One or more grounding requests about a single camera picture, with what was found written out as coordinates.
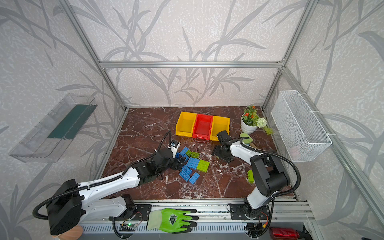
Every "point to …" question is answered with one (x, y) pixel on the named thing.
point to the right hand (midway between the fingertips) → (217, 151)
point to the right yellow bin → (219, 124)
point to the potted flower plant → (250, 121)
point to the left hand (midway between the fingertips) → (181, 151)
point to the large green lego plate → (203, 165)
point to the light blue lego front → (184, 175)
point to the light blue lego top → (184, 151)
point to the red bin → (202, 126)
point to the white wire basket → (303, 135)
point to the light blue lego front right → (194, 178)
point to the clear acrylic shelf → (46, 142)
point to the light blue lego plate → (193, 162)
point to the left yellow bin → (185, 125)
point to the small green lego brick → (195, 155)
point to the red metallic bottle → (283, 233)
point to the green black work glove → (171, 220)
